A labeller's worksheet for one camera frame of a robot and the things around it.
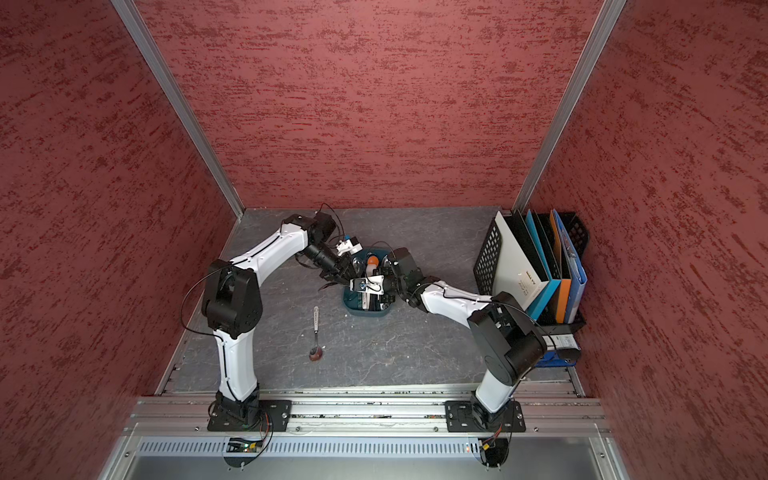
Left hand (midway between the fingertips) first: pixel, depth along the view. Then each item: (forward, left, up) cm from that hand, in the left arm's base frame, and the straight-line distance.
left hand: (354, 287), depth 83 cm
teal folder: (-7, -48, +14) cm, 51 cm away
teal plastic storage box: (+15, -1, -10) cm, 18 cm away
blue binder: (-5, -55, +15) cm, 57 cm away
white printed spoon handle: (-14, +11, -12) cm, 21 cm away
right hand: (+4, -3, -4) cm, 7 cm away
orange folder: (-7, -51, +14) cm, 54 cm away
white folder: (-2, -43, +12) cm, 44 cm away
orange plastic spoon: (+15, -4, -10) cm, 18 cm away
